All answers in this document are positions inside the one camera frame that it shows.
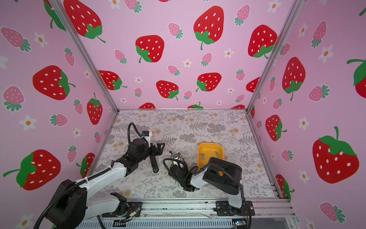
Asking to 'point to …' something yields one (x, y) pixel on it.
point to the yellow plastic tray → (207, 150)
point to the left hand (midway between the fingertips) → (159, 143)
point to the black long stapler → (154, 163)
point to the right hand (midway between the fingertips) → (174, 165)
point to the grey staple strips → (203, 155)
